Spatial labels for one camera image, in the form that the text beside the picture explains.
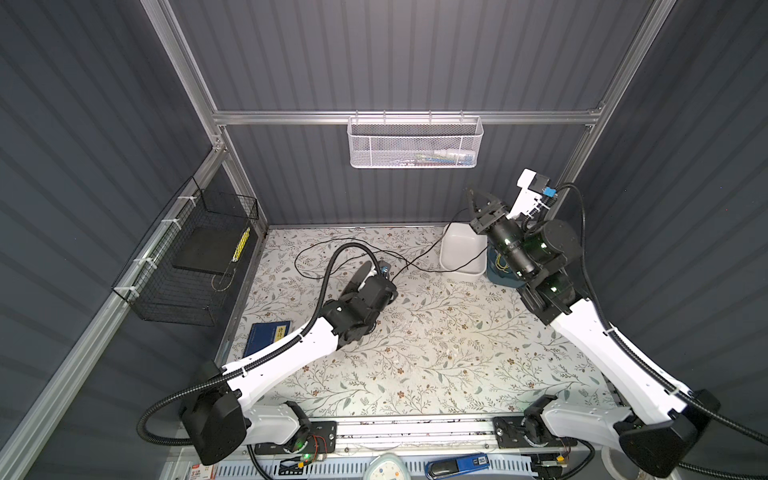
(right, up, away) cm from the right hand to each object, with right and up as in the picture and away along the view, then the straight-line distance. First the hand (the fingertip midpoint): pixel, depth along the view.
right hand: (470, 190), depth 56 cm
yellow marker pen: (-55, -10, +22) cm, 60 cm away
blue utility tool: (-3, -59, +9) cm, 60 cm away
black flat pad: (-61, -11, +19) cm, 65 cm away
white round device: (-16, -61, +12) cm, 64 cm away
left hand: (-23, -21, +23) cm, 39 cm away
